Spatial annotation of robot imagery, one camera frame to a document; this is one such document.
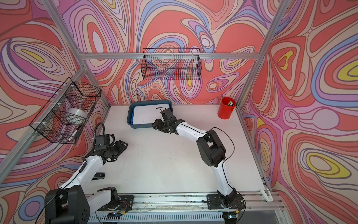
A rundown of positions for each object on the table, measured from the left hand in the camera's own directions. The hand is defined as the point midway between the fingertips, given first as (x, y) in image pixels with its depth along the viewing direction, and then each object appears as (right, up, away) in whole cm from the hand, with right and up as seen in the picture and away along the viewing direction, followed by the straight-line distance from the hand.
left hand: (126, 146), depth 87 cm
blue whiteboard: (+8, +21, +21) cm, 30 cm away
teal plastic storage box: (-8, +31, +35) cm, 48 cm away
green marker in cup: (+73, +30, +18) cm, 81 cm away
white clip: (+82, -24, -13) cm, 86 cm away
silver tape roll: (-20, +21, -14) cm, 32 cm away
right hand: (+18, +10, +5) cm, 21 cm away
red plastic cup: (+71, +26, +21) cm, 78 cm away
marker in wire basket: (-22, +8, -17) cm, 29 cm away
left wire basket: (-24, +19, -18) cm, 36 cm away
